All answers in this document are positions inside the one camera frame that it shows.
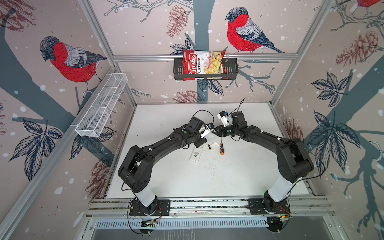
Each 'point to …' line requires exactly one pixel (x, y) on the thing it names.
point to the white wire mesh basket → (101, 104)
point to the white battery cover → (214, 145)
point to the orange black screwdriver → (222, 149)
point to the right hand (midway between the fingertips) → (211, 133)
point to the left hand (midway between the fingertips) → (202, 136)
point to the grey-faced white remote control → (208, 134)
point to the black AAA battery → (209, 146)
